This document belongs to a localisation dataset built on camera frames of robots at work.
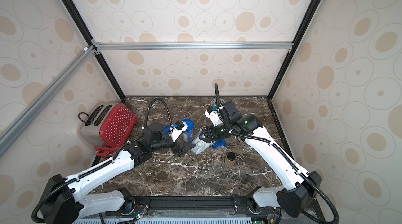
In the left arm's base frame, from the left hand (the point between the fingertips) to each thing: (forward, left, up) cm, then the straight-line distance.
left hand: (194, 138), depth 73 cm
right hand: (+1, -8, +3) cm, 8 cm away
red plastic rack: (+4, +54, -22) cm, 58 cm away
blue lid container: (-4, -3, +1) cm, 5 cm away
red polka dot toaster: (+12, +47, -6) cm, 49 cm away
